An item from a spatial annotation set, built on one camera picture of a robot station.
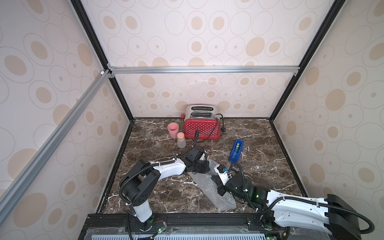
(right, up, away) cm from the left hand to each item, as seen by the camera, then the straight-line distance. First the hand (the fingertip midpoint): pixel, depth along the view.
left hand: (215, 170), depth 85 cm
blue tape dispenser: (+14, +8, +8) cm, 18 cm away
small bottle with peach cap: (-21, +16, +12) cm, 29 cm away
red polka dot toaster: (-6, +31, +10) cm, 33 cm away
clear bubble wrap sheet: (-4, -7, -7) cm, 11 cm away
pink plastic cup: (-26, +24, +17) cm, 40 cm away
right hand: (-1, -1, -7) cm, 7 cm away
